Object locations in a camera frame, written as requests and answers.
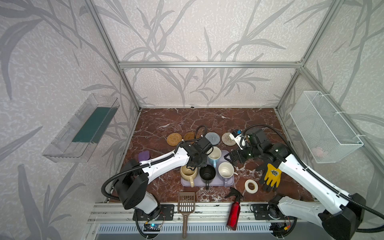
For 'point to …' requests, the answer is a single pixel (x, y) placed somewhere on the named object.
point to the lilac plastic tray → (218, 181)
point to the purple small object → (144, 155)
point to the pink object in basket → (317, 151)
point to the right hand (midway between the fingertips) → (230, 148)
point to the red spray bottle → (234, 213)
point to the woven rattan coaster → (174, 139)
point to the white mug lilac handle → (226, 170)
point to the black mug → (207, 174)
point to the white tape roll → (251, 191)
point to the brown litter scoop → (186, 204)
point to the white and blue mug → (214, 155)
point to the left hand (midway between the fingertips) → (204, 159)
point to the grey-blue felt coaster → (213, 137)
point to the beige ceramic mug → (188, 174)
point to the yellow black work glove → (270, 179)
